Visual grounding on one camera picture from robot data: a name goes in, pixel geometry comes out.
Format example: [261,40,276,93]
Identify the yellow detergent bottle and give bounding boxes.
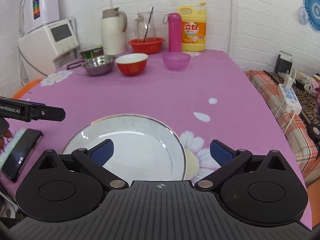
[177,2,207,52]

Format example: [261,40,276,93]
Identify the plaid blanket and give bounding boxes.
[245,70,319,185]

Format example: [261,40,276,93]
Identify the blue patterned wall fan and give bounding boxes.
[298,0,320,33]

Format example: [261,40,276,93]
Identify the white power strip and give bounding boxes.
[278,84,302,115]

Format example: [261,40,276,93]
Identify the black box on bed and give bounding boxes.
[274,51,293,74]

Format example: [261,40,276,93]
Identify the glass carafe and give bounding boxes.
[134,12,157,40]

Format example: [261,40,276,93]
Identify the red white ceramic bowl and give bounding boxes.
[116,53,148,76]

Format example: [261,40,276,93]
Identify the red plastic basket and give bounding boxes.
[128,37,165,55]

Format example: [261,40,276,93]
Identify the stainless steel bowl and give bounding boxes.
[81,55,116,76]

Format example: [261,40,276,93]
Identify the instant noodle bowl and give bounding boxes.
[79,45,104,59]

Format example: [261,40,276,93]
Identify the black spoon in carafe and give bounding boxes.
[143,7,154,42]

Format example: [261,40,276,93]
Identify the pink thermos bottle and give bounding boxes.
[163,13,182,53]

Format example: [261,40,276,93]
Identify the white thermal jug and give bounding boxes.
[101,7,127,55]

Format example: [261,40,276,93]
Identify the purple plastic bowl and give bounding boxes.
[162,52,191,71]

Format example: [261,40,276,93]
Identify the white countertop appliance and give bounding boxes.
[18,19,79,81]

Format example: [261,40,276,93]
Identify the white water purifier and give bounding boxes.
[22,0,60,34]

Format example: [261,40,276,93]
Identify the person left hand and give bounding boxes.
[0,118,11,150]

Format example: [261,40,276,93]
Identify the purple floral tablecloth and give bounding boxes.
[1,51,311,239]

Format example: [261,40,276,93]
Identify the white ceramic plate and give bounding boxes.
[63,114,186,183]

